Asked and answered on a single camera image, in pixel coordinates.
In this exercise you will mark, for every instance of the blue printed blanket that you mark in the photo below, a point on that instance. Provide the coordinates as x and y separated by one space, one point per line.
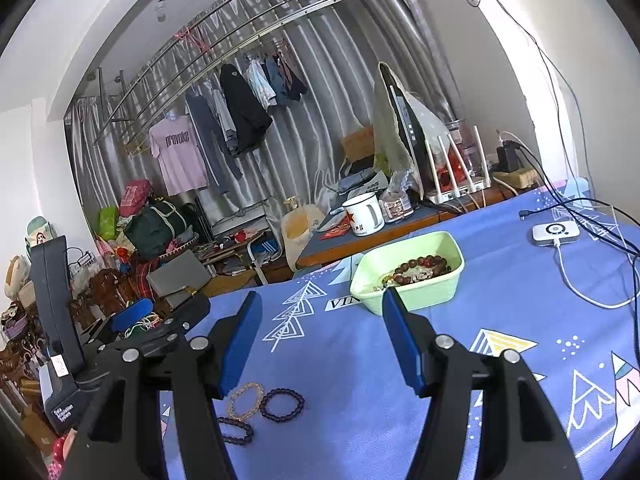
325 360

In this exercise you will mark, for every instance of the red bag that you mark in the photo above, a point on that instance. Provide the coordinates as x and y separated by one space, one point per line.
134 197

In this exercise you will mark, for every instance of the silver curtain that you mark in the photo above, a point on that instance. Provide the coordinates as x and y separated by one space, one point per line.
320 110

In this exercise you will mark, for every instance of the pink t-shirt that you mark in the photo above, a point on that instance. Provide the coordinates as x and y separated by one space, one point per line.
177 160

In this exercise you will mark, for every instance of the black hanging garment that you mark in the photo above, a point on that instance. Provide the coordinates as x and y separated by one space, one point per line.
245 110

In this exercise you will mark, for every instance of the white pocket hotspot device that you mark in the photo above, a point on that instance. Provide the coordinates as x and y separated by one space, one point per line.
555 233

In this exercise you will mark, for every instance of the cartoon print bag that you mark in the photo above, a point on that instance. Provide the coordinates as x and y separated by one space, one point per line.
40 232

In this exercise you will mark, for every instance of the black power adapter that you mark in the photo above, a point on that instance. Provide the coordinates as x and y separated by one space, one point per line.
507 157

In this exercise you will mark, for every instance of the black monitor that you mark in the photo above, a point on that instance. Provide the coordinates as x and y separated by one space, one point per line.
407 130

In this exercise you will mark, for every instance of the white router with antennas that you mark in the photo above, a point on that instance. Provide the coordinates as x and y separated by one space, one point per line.
460 191

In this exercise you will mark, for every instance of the blue hanging garment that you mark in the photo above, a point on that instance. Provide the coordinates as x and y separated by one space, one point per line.
276 82

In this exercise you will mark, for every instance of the dark green duffel bag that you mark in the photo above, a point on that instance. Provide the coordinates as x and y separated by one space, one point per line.
155 227

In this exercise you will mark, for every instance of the white striped shirt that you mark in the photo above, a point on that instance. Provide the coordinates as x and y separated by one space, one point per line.
260 85

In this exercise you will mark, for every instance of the red envelope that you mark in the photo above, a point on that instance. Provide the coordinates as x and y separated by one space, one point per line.
336 231

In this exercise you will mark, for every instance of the metal clothes drying rack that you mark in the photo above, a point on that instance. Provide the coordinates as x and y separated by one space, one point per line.
101 100

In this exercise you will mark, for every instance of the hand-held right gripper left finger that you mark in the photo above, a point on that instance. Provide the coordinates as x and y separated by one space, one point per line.
240 350

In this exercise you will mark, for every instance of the grey flat case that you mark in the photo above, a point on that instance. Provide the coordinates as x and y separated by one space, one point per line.
177 275

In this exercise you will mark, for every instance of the beige cloth cover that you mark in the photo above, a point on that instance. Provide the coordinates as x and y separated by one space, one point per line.
387 135

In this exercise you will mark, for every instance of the green plastic bin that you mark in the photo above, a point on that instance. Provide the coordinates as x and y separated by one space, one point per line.
430 295

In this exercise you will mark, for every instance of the person's left hand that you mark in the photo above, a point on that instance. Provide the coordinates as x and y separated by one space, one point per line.
61 455

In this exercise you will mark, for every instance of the cardboard box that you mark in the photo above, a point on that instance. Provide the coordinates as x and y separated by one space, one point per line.
359 144

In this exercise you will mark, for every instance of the clear snack bag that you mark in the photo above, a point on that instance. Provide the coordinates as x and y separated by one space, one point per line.
397 205

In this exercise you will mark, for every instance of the grey trousers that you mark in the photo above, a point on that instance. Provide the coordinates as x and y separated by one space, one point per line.
225 130

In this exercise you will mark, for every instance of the beige power strip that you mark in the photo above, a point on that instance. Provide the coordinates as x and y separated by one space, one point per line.
520 179

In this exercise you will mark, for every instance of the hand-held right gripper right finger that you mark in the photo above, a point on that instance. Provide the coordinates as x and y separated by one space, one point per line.
402 345

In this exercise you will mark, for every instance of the blue jeans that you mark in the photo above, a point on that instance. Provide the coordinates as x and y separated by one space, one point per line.
205 130

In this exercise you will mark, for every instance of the glass jar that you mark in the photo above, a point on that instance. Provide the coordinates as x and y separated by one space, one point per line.
467 150

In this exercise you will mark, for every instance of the carved wooden furniture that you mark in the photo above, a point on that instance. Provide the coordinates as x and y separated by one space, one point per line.
107 282

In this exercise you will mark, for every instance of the yellowish plastic bag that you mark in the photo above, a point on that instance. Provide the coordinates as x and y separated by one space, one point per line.
300 230

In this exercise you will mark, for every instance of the white ceiling sensor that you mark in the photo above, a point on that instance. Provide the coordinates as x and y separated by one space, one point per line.
160 10

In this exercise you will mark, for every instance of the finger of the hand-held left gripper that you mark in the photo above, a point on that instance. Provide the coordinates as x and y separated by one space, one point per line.
132 312
175 327

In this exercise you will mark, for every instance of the pink clothes hanger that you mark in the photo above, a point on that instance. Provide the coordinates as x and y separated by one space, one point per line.
192 40

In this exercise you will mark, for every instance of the white enamel mug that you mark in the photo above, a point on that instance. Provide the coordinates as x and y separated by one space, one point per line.
362 217

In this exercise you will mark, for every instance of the wooden desk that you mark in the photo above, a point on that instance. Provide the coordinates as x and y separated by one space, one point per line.
425 215

